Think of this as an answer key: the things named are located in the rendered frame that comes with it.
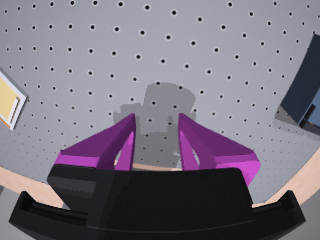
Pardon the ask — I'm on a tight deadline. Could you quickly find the grey perforated base plate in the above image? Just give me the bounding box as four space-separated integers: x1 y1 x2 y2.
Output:
0 0 320 204

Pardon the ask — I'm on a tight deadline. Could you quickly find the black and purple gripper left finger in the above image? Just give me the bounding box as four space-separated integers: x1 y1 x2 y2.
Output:
54 113 136 171

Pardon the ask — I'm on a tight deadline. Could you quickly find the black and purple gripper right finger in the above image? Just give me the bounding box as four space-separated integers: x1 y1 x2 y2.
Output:
178 113 261 187

